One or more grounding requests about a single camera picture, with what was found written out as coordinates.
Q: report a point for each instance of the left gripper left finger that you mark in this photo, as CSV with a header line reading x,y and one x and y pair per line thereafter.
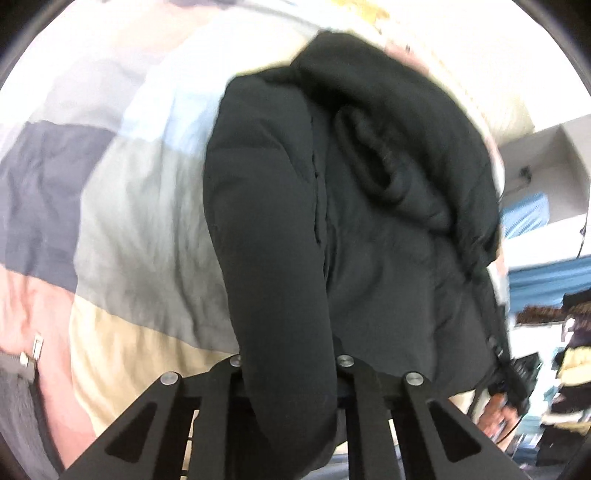
x,y
177,429

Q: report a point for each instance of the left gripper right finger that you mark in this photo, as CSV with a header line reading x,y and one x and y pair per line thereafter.
x,y
399,428

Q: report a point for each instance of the black puffer jacket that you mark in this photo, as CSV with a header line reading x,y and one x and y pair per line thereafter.
x,y
352,207

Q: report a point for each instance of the person right hand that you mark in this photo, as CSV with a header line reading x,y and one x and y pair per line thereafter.
x,y
498,420

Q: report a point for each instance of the grey fleece garment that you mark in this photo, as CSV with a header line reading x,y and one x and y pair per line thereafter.
x,y
24,426

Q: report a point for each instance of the plaid patchwork quilt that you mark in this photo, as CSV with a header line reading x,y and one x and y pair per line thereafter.
x,y
109,277

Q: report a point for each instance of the blue curtain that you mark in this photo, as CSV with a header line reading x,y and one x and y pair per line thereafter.
x,y
546,285

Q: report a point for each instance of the blue towel on chair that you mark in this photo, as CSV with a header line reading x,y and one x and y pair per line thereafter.
x,y
528,214

